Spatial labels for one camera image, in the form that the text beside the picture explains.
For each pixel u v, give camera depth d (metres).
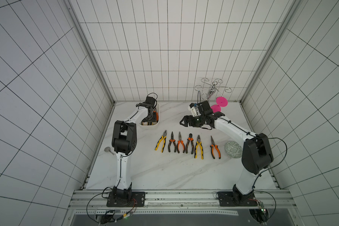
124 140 0.57
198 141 0.95
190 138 0.95
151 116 0.90
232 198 0.72
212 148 0.92
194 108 0.82
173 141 0.95
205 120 0.66
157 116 1.07
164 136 0.97
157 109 1.09
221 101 0.84
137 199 0.73
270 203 0.72
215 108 0.90
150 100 0.85
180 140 0.95
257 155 0.47
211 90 0.87
